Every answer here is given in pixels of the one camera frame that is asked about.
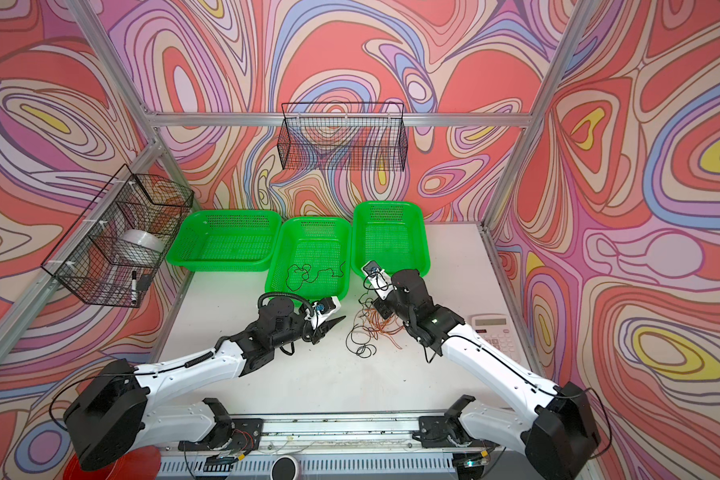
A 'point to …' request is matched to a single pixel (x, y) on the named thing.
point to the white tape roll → (145, 238)
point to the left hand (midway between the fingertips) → (342, 308)
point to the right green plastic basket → (391, 234)
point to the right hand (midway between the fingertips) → (380, 288)
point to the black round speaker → (284, 468)
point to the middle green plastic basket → (311, 257)
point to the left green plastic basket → (227, 240)
